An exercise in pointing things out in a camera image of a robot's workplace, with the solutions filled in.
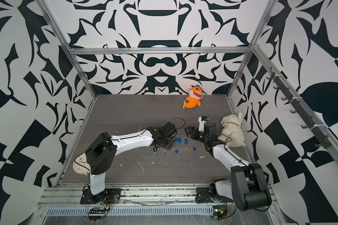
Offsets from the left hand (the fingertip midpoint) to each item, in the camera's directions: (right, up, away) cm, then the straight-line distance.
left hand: (169, 140), depth 89 cm
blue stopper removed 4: (+16, -6, +2) cm, 17 cm away
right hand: (+13, +8, 0) cm, 15 cm away
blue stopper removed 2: (+11, -1, +5) cm, 12 cm away
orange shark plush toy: (+21, +32, +22) cm, 44 cm away
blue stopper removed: (+7, -1, +5) cm, 9 cm away
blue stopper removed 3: (+5, -7, +1) cm, 8 cm away
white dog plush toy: (+38, +4, -3) cm, 39 cm away
